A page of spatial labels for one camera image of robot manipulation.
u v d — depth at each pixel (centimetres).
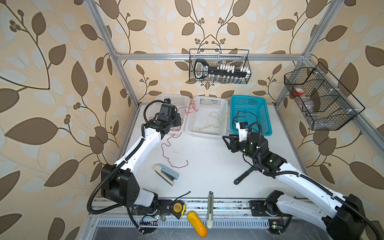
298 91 81
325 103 73
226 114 101
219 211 74
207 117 114
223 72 83
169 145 95
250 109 117
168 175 83
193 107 81
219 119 109
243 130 66
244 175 84
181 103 115
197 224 67
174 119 66
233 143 66
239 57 91
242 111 116
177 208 72
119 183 42
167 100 73
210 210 73
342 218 38
